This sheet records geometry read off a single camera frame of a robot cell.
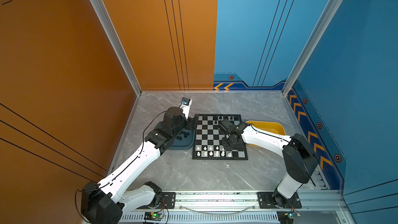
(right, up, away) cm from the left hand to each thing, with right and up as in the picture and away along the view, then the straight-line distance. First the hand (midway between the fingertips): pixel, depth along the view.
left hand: (191, 110), depth 76 cm
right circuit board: (+44, -49, -5) cm, 66 cm away
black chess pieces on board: (+17, -6, +26) cm, 31 cm away
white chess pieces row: (+13, -23, +9) cm, 28 cm away
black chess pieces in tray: (-5, -17, +20) cm, 26 cm away
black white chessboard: (+9, -20, +15) cm, 27 cm away
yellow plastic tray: (+48, -11, +23) cm, 54 cm away
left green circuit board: (-18, -49, -5) cm, 52 cm away
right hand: (+19, -21, +12) cm, 31 cm away
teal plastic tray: (-6, -19, +18) cm, 27 cm away
